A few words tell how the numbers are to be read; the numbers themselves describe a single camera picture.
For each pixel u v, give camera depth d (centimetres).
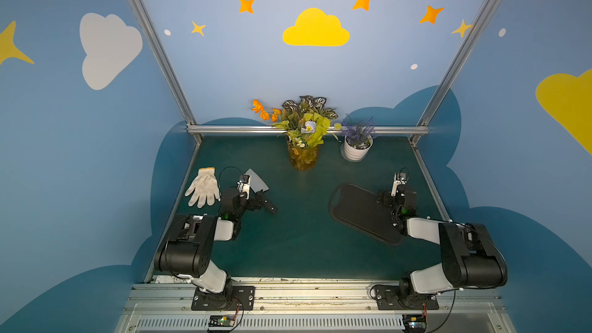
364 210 99
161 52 87
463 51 87
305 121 95
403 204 73
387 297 75
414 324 72
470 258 46
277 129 101
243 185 82
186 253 45
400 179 81
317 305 73
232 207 72
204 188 101
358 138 99
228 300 68
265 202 96
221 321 72
